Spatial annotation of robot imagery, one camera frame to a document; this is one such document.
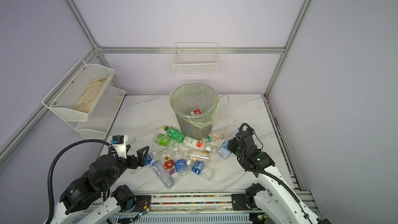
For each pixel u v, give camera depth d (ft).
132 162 1.90
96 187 1.55
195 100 3.15
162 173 2.58
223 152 2.45
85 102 2.50
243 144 1.89
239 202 2.40
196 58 3.13
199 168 2.60
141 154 1.95
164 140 2.96
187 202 2.47
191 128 3.00
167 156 2.81
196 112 3.21
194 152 2.88
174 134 3.12
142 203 2.41
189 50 2.98
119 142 1.81
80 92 2.63
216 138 3.05
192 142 2.89
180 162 2.64
